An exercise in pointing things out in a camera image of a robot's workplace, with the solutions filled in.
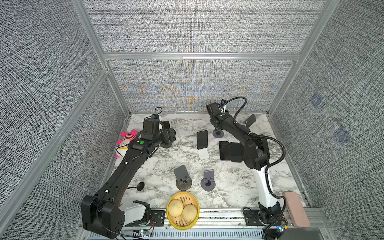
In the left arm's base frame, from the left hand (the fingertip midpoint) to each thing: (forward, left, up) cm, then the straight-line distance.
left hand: (168, 132), depth 80 cm
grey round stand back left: (+6, +3, -22) cm, 23 cm away
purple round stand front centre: (-22, -20, -18) cm, 35 cm away
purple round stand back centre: (+14, -32, -21) cm, 41 cm away
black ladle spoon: (-21, +17, -21) cm, 34 cm away
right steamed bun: (-36, -10, -15) cm, 40 cm away
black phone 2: (0, -34, -21) cm, 40 cm away
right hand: (+20, -34, -8) cm, 40 cm away
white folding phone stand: (-1, -21, -22) cm, 30 cm away
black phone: (+12, +2, -7) cm, 14 cm away
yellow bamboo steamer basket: (-28, -9, -20) cm, 36 cm away
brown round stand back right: (+17, -54, -12) cm, 58 cm away
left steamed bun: (-33, -3, -16) cm, 37 cm away
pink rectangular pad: (-37, -63, -20) cm, 76 cm away
